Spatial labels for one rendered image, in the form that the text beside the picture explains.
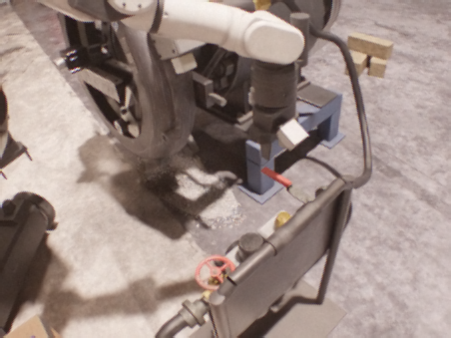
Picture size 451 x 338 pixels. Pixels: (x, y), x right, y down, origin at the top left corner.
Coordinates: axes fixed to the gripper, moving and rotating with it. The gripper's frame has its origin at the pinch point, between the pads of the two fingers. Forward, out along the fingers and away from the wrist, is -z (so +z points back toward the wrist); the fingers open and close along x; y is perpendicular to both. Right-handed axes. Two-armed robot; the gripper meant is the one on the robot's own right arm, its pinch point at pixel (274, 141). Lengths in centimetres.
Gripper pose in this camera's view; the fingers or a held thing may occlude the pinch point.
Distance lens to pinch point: 73.6
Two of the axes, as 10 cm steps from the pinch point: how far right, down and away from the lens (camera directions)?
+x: 7.3, -4.9, 4.6
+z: -0.9, -7.5, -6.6
